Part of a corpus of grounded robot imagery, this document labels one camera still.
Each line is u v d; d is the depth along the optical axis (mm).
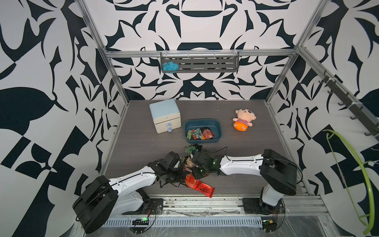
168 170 662
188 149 919
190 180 814
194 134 976
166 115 919
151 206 737
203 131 1007
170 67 913
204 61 939
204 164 661
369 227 508
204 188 793
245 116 1014
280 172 458
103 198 413
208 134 991
